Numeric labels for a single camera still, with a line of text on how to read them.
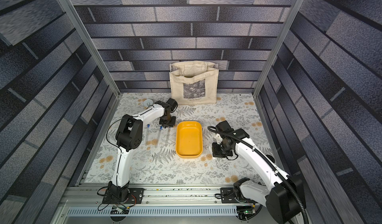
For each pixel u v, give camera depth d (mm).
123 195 653
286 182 392
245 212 698
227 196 726
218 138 741
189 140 929
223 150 653
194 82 940
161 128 991
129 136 586
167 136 948
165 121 880
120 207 711
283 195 380
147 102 1067
